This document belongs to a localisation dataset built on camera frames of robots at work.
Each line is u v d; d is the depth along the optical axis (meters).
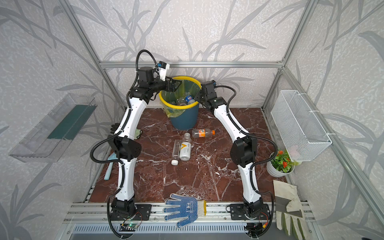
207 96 0.69
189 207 0.75
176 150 0.95
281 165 0.75
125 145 0.57
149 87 0.68
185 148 0.91
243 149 0.55
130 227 0.70
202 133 0.99
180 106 0.88
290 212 0.73
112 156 0.91
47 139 0.64
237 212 0.73
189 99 0.99
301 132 0.62
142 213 0.73
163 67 0.72
